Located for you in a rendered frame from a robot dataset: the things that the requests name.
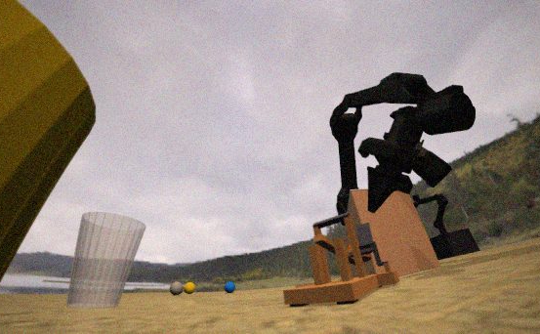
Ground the clear plastic cup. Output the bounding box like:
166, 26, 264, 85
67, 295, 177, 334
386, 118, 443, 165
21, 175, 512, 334
66, 211, 146, 310

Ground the orange wooden catapult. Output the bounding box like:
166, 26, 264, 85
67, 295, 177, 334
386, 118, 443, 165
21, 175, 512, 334
283, 212, 399, 307

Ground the yellow ball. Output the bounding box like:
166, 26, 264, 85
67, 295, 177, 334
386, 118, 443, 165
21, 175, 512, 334
184, 282, 195, 294

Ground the blue ball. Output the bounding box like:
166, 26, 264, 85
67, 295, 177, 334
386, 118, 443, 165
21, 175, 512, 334
225, 282, 235, 293

